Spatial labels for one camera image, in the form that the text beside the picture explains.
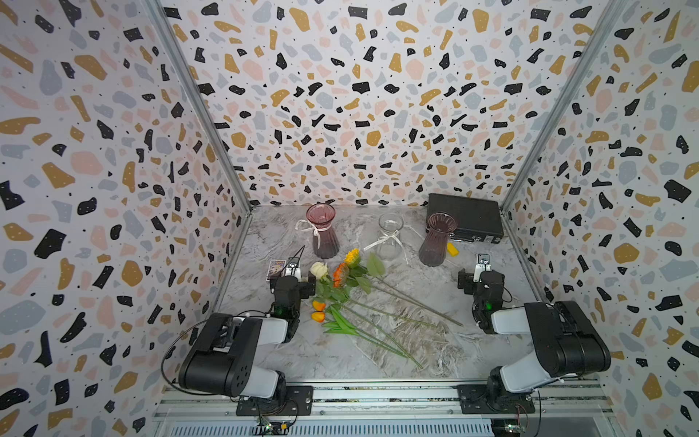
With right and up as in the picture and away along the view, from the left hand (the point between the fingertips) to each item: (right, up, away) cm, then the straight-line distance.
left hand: (296, 271), depth 92 cm
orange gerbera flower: (+15, -2, +1) cm, 15 cm away
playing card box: (-9, 0, +8) cm, 12 cm away
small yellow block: (+57, +6, +15) cm, 60 cm away
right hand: (+64, 0, +2) cm, 64 cm away
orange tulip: (+9, -11, -2) cm, 14 cm away
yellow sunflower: (+27, 0, +6) cm, 27 cm away
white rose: (+7, -1, +6) cm, 9 cm away
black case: (+74, +18, +30) cm, 82 cm away
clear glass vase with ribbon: (+32, +10, +3) cm, 33 cm away
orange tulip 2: (+9, -14, -4) cm, 17 cm away
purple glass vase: (+50, +7, +15) cm, 53 cm away
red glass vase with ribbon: (+9, +9, +6) cm, 14 cm away
